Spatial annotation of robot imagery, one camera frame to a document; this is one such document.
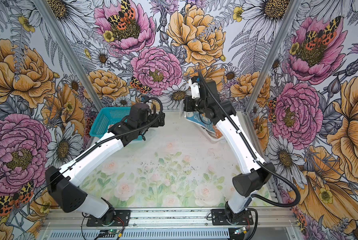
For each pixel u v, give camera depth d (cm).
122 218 73
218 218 74
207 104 53
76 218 73
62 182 41
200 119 64
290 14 73
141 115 57
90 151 47
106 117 112
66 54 87
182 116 86
